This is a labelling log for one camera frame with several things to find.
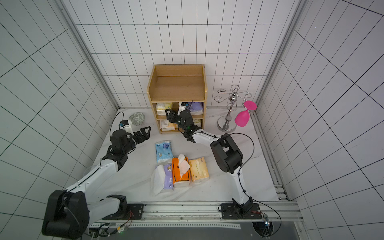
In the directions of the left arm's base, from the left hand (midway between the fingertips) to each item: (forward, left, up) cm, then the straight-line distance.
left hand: (145, 131), depth 85 cm
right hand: (+12, -9, +5) cm, 16 cm away
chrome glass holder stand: (+17, -53, -14) cm, 58 cm away
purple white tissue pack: (-24, -11, -10) cm, 28 cm away
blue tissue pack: (-7, -10, -11) cm, 17 cm away
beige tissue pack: (-18, -31, -11) cm, 38 cm away
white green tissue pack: (+14, -9, +7) cm, 17 cm away
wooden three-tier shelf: (+24, -16, +14) cm, 32 cm away
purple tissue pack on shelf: (+14, -30, +5) cm, 33 cm away
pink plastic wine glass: (+11, -59, 0) cm, 60 cm away
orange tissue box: (-18, -21, -10) cm, 30 cm away
